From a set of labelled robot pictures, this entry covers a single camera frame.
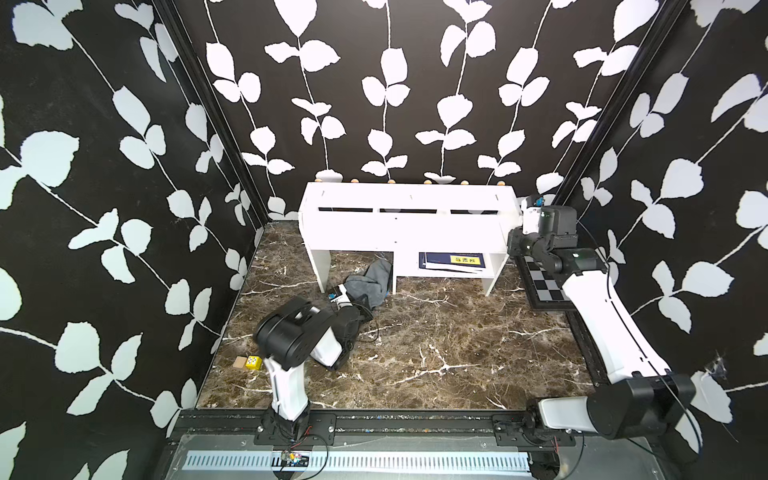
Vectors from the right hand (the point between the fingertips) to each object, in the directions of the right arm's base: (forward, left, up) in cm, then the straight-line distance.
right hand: (509, 225), depth 79 cm
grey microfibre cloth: (-2, +38, -26) cm, 46 cm away
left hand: (-6, +39, -25) cm, 47 cm away
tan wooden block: (-28, +74, -26) cm, 83 cm away
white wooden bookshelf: (-3, +15, +3) cm, 16 cm away
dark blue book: (-1, +7, -16) cm, 17 cm away
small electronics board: (-50, +54, -31) cm, 80 cm away
